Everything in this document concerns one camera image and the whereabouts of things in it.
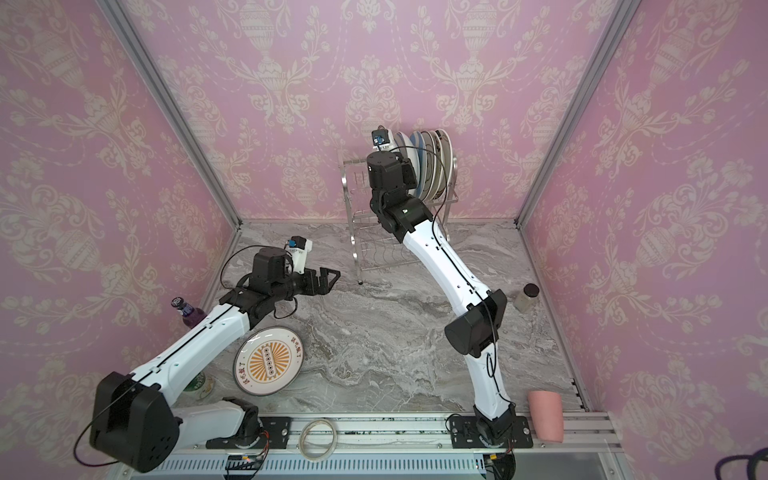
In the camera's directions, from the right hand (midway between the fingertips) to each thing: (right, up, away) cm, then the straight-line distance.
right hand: (404, 158), depth 74 cm
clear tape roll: (-25, -68, -1) cm, 73 cm away
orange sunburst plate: (-39, -55, +11) cm, 68 cm away
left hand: (-20, -29, +7) cm, 36 cm away
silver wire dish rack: (-9, -23, +34) cm, 42 cm away
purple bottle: (-57, -41, +5) cm, 70 cm away
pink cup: (+35, -63, -2) cm, 72 cm away
